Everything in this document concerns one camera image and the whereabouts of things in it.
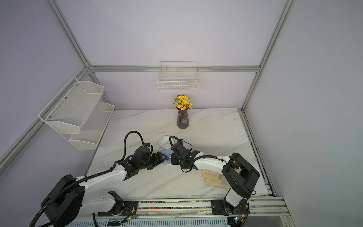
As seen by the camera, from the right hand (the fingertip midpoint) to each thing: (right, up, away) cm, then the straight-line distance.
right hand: (174, 159), depth 88 cm
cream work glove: (+25, -10, -4) cm, 27 cm away
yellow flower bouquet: (+6, +37, +3) cm, 38 cm away
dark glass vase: (+5, +25, +13) cm, 29 cm away
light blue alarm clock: (-4, +4, +3) cm, 6 cm away
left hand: (-6, +1, -3) cm, 7 cm away
